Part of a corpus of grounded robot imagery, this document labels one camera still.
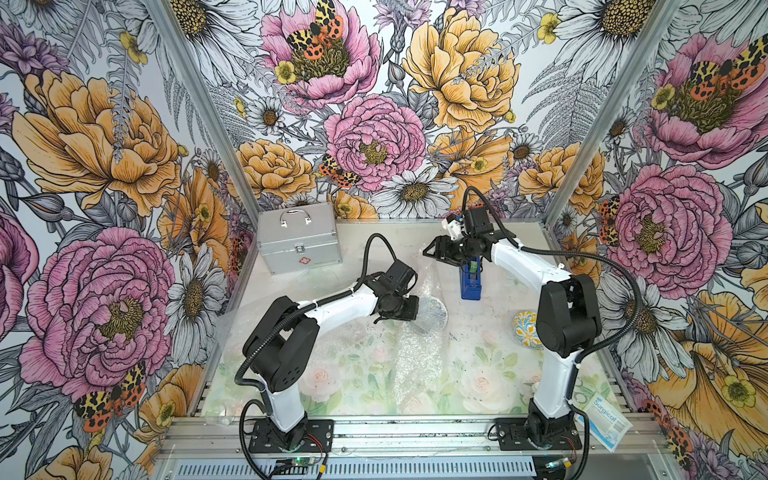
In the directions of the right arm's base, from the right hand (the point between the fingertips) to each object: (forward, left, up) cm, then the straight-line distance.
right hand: (430, 260), depth 92 cm
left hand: (-16, +7, -8) cm, 19 cm away
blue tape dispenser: (-2, -14, -9) cm, 16 cm away
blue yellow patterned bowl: (-16, +1, -7) cm, 17 cm away
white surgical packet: (-42, -41, -15) cm, 61 cm away
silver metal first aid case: (+10, +42, +1) cm, 43 cm away
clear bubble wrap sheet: (-24, +4, -7) cm, 25 cm away
